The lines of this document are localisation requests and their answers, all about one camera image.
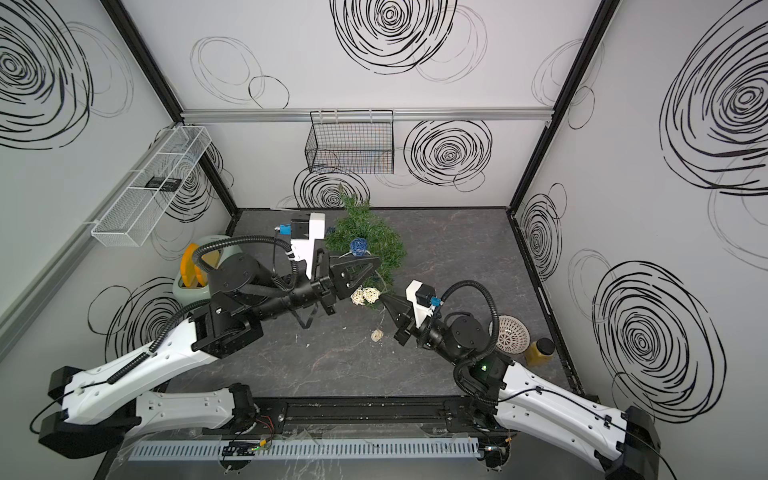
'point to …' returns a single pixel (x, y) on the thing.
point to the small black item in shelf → (171, 184)
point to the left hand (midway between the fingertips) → (379, 264)
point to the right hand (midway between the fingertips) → (385, 298)
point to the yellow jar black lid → (540, 352)
